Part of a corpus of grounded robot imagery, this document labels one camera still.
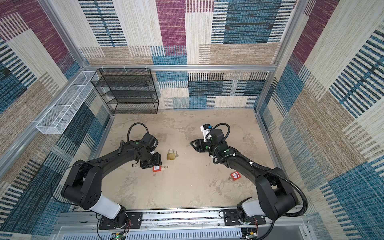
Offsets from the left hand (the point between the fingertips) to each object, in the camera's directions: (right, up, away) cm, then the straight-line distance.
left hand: (158, 162), depth 88 cm
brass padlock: (+7, +2, +6) cm, 9 cm away
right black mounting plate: (+39, -23, -15) cm, 48 cm away
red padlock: (-1, -4, +1) cm, 4 cm away
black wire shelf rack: (-27, +47, +22) cm, 58 cm away
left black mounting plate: (-12, -23, -17) cm, 31 cm away
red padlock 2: (+44, -7, -3) cm, 45 cm away
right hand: (+21, +11, -4) cm, 23 cm away
